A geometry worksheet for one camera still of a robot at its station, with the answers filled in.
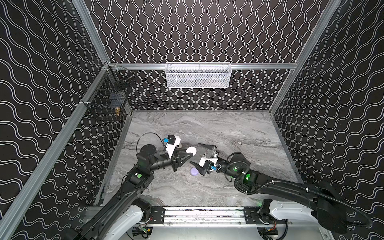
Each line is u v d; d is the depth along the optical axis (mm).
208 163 532
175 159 594
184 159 651
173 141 586
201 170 619
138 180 532
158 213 751
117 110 821
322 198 417
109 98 916
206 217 757
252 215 747
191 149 657
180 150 661
